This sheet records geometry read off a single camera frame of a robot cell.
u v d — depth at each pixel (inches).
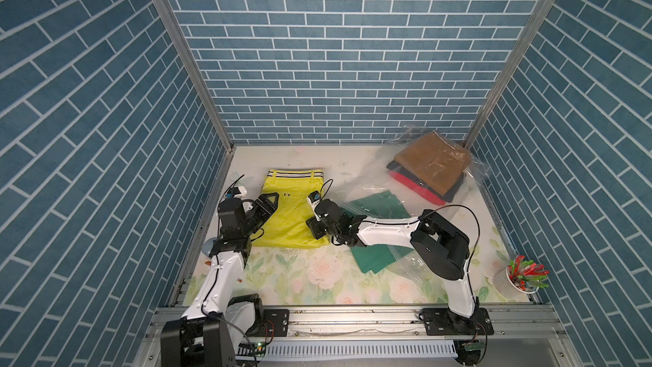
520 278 28.9
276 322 29.1
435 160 40.5
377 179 42.4
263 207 29.0
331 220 27.4
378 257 33.1
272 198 31.6
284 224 35.5
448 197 38.8
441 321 29.1
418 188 36.9
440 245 20.3
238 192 30.1
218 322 15.9
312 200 31.7
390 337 28.1
